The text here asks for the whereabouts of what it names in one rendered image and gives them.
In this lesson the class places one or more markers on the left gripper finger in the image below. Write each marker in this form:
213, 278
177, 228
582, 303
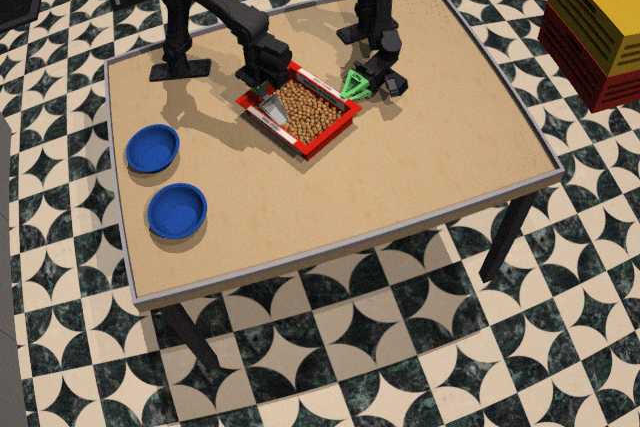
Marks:
363, 83
365, 92

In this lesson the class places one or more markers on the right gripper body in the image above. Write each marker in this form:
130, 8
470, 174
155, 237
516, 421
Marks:
242, 74

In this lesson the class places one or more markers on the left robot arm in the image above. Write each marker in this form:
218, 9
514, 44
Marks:
381, 19

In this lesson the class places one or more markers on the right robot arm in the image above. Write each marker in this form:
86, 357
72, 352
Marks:
245, 22

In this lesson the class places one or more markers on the grey scoop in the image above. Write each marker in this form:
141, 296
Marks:
273, 107

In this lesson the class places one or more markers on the red cardboard food box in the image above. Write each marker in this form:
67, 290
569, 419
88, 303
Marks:
321, 90

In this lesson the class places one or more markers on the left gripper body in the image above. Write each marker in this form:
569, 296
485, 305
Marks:
360, 69

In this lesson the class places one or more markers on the grey table edge rim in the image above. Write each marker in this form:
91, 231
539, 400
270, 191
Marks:
340, 245

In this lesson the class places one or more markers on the blue bowl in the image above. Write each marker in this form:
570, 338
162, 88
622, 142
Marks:
151, 147
176, 209

